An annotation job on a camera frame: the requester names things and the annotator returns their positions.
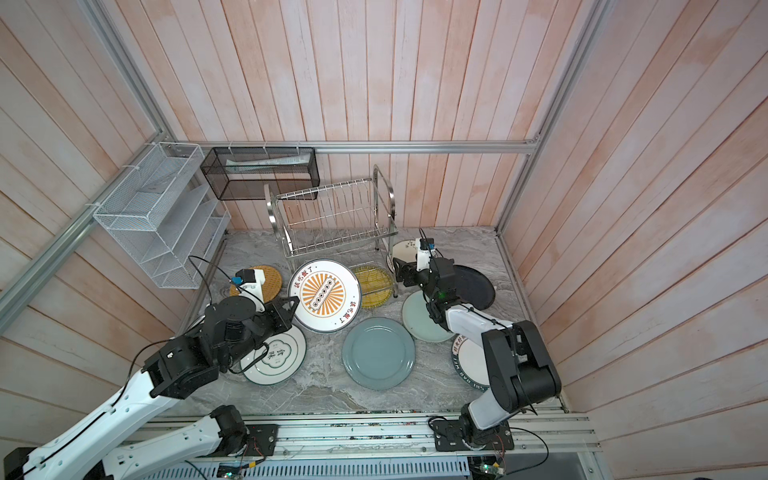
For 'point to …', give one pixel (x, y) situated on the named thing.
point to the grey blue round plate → (378, 353)
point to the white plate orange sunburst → (329, 295)
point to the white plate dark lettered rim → (469, 362)
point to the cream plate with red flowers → (405, 250)
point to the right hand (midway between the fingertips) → (405, 256)
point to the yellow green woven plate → (376, 283)
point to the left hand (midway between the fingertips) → (300, 307)
